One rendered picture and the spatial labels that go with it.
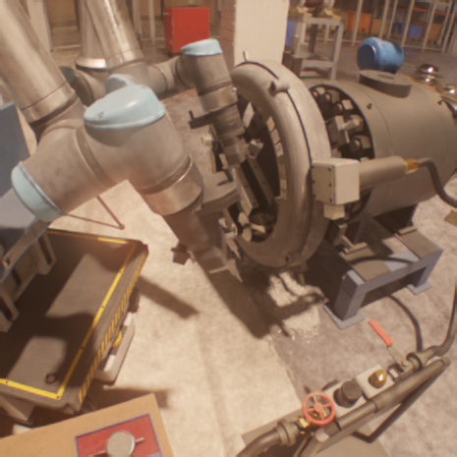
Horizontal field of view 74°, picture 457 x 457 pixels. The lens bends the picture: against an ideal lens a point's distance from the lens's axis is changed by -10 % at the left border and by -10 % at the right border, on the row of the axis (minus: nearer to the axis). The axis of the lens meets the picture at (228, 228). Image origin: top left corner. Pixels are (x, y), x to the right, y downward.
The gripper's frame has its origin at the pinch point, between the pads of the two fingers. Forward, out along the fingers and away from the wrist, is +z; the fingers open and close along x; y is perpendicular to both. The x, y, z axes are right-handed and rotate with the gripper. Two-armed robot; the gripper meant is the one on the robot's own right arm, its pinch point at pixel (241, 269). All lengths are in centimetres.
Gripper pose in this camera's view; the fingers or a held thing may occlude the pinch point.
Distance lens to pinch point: 62.9
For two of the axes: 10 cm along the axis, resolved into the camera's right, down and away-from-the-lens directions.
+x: 0.2, 7.1, -7.1
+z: 3.7, 6.5, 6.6
